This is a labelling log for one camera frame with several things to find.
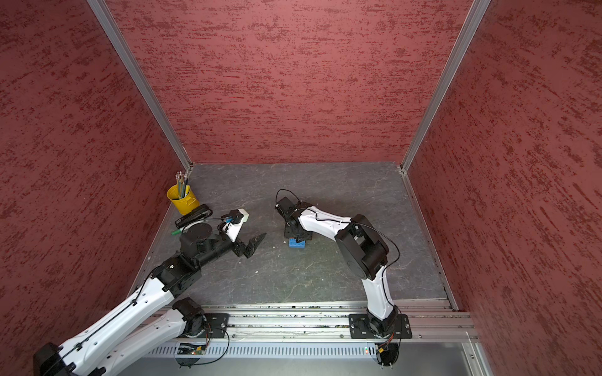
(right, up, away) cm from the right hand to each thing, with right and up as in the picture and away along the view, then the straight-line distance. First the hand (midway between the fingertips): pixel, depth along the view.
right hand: (297, 237), depth 94 cm
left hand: (-13, +7, -20) cm, 25 cm away
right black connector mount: (+29, -31, -24) cm, 48 cm away
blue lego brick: (-1, -2, -4) cm, 5 cm away
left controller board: (-33, -31, -22) cm, 50 cm away
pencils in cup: (-48, +21, +1) cm, 52 cm away
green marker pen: (-51, +2, +2) cm, 51 cm away
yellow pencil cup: (-48, +13, +3) cm, 50 cm away
